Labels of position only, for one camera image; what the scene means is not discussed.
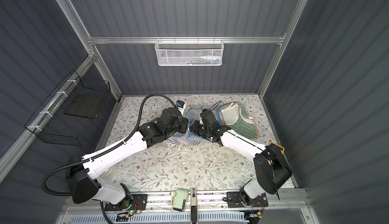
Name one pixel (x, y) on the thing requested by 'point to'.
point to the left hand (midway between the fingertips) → (188, 121)
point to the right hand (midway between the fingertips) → (190, 127)
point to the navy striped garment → (186, 138)
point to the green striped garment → (234, 116)
